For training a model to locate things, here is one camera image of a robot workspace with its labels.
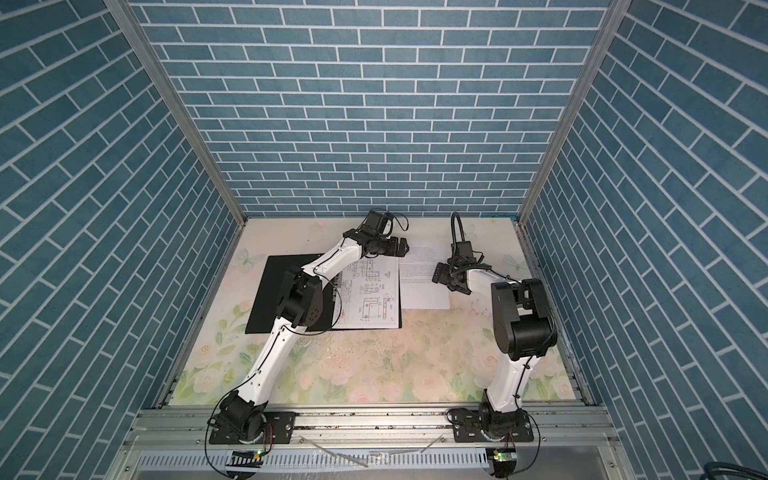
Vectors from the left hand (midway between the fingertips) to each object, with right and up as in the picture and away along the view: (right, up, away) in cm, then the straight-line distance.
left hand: (399, 246), depth 108 cm
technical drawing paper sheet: (-10, -16, -9) cm, 21 cm away
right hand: (+16, -10, -6) cm, 19 cm away
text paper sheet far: (+7, -8, 0) cm, 10 cm away
